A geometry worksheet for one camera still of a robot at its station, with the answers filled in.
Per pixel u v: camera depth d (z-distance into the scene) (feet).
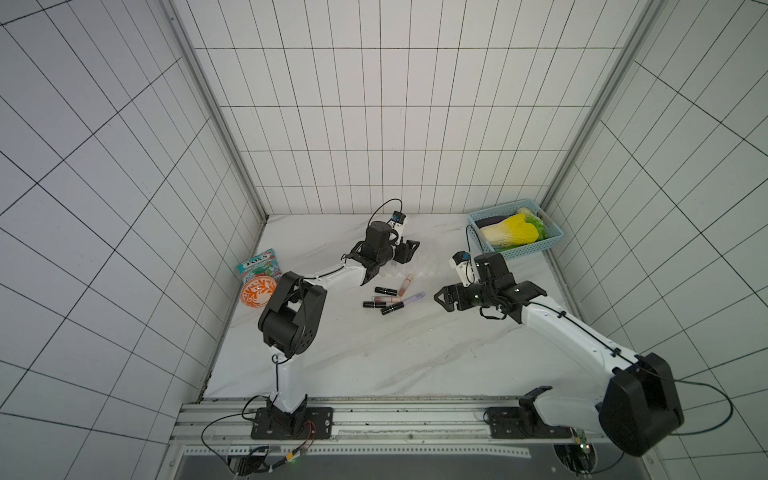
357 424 2.45
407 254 2.75
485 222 3.61
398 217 2.65
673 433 1.38
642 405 1.30
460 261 2.44
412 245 2.81
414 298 3.11
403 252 2.72
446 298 2.42
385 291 3.17
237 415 2.09
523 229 3.46
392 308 3.02
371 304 3.05
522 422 2.22
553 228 3.51
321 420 2.38
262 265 3.36
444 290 2.45
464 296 2.38
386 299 3.11
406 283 3.27
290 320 1.65
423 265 3.39
